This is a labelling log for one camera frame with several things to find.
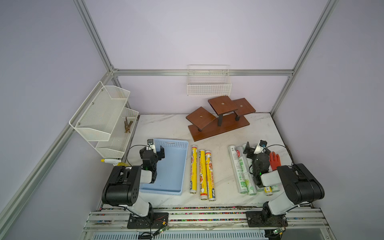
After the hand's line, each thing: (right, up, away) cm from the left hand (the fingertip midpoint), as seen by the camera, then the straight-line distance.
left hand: (153, 148), depth 95 cm
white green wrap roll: (+53, -12, -7) cm, 55 cm away
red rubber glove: (+79, -8, 0) cm, 79 cm away
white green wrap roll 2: (+58, -16, -11) cm, 61 cm away
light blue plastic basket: (+12, -14, 0) cm, 18 cm away
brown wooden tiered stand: (+33, +15, -2) cm, 36 cm away
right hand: (+65, +2, -3) cm, 65 cm away
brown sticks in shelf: (-17, +14, +1) cm, 22 cm away
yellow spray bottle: (-15, -5, -17) cm, 23 cm away
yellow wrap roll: (+26, -16, -10) cm, 33 cm away
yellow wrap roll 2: (+32, -20, -13) cm, 40 cm away
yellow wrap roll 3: (+36, -15, -10) cm, 40 cm away
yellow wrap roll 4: (+67, -22, -14) cm, 72 cm away
